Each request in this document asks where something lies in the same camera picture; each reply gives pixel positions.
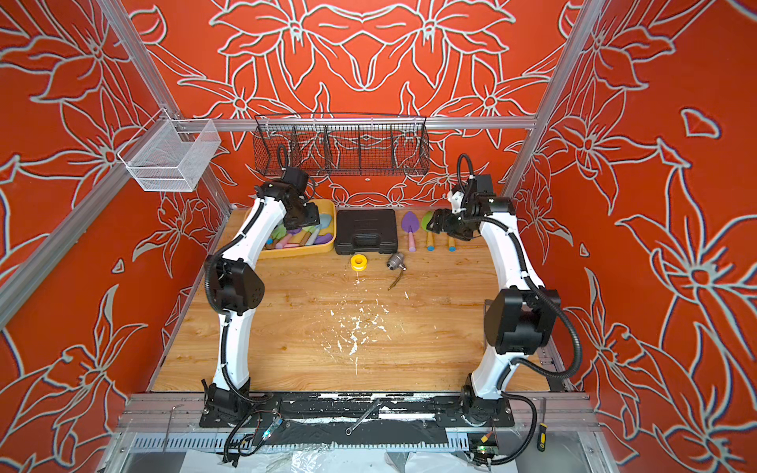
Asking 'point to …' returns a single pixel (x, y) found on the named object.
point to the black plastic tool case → (366, 231)
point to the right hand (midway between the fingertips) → (441, 223)
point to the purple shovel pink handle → (410, 224)
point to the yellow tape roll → (358, 262)
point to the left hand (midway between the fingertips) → (310, 218)
